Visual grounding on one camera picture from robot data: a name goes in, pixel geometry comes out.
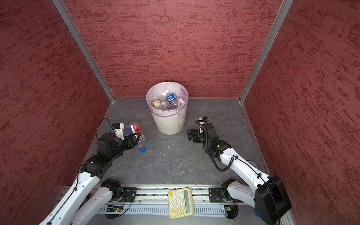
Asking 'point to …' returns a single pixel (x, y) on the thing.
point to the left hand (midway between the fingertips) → (138, 138)
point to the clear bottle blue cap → (135, 129)
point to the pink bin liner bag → (157, 90)
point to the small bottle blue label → (171, 97)
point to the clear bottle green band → (180, 102)
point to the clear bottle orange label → (156, 102)
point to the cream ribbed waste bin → (169, 125)
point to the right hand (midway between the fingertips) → (192, 134)
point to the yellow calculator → (181, 203)
